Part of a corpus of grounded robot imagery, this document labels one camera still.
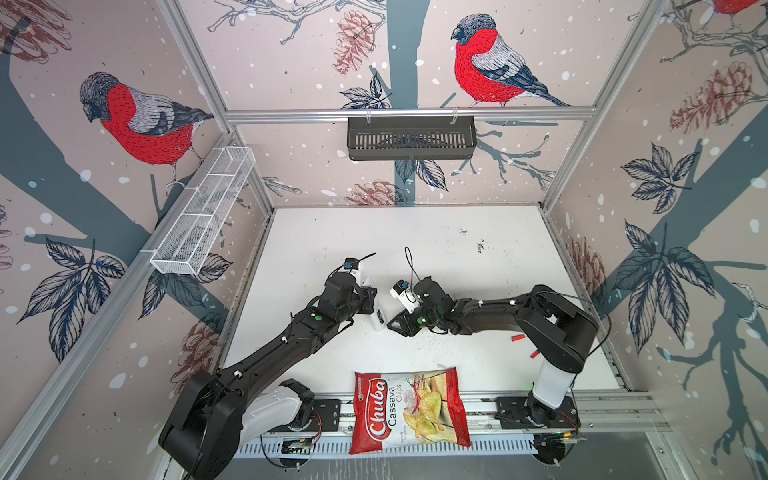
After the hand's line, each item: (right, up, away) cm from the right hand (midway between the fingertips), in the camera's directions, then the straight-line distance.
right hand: (391, 325), depth 88 cm
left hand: (-4, +12, -5) cm, 14 cm away
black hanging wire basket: (+7, +62, +16) cm, 65 cm away
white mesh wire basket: (-51, +24, -17) cm, 59 cm away
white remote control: (-2, +4, +6) cm, 8 cm away
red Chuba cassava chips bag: (+4, -15, -18) cm, 23 cm away
